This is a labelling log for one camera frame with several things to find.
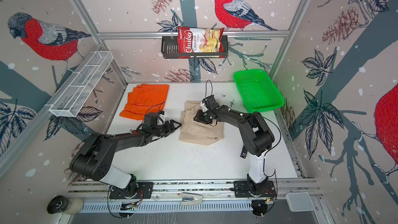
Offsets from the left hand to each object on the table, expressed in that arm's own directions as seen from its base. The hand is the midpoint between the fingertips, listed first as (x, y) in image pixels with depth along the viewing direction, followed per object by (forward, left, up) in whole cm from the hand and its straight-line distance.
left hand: (178, 126), depth 88 cm
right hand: (+5, -9, -3) cm, 10 cm away
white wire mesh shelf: (+16, +49, +23) cm, 57 cm away
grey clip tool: (-34, -7, -5) cm, 36 cm away
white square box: (-36, -59, -6) cm, 69 cm away
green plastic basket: (+32, -57, -7) cm, 66 cm away
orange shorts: (+26, +28, -6) cm, 39 cm away
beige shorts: (-2, -9, -3) cm, 10 cm away
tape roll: (-36, +44, +4) cm, 57 cm away
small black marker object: (-14, -37, -4) cm, 40 cm away
